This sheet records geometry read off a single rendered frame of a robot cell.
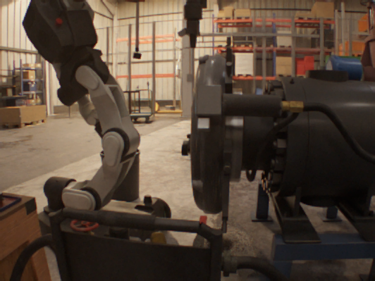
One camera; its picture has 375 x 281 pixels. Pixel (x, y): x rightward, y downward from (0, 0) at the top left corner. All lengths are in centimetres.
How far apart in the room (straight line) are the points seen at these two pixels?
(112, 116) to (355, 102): 105
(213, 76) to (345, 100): 56
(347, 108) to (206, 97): 60
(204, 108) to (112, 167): 56
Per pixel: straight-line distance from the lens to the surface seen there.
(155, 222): 54
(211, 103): 88
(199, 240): 65
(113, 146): 122
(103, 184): 136
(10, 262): 99
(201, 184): 102
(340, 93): 124
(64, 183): 152
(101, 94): 125
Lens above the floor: 81
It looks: 10 degrees down
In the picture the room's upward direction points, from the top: straight up
